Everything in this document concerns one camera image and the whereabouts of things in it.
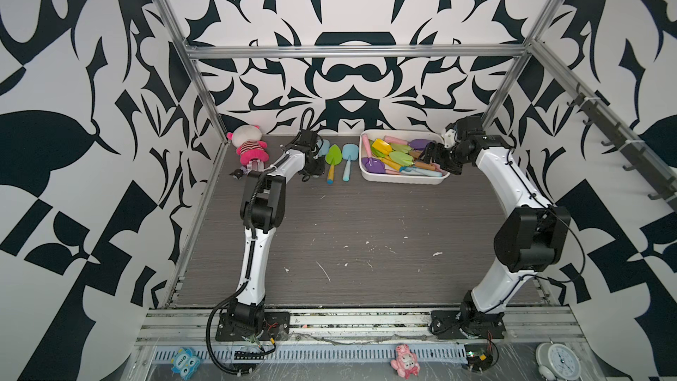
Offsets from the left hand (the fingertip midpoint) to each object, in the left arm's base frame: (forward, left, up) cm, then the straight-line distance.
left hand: (316, 164), depth 109 cm
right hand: (-12, -39, +17) cm, 44 cm away
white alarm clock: (-67, -61, +2) cm, 91 cm away
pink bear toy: (-66, -23, +2) cm, 70 cm away
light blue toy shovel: (+8, -14, -1) cm, 16 cm away
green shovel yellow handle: (+4, -7, -1) cm, 8 cm away
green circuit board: (-65, -44, -3) cm, 79 cm away
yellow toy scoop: (+9, -28, 0) cm, 30 cm away
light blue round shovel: (+10, -4, 0) cm, 11 cm away
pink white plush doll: (+3, +25, +6) cm, 26 cm away
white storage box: (+10, -39, +1) cm, 40 cm away
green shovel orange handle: (0, -36, +2) cm, 36 cm away
